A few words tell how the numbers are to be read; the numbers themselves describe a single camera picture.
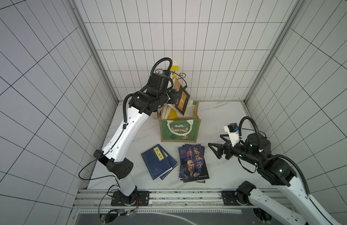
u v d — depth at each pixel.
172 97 0.58
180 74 0.91
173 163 0.83
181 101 0.76
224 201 0.72
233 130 0.53
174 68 0.98
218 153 0.56
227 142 0.56
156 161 0.85
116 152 0.42
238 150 0.54
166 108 0.88
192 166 0.78
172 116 0.90
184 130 0.87
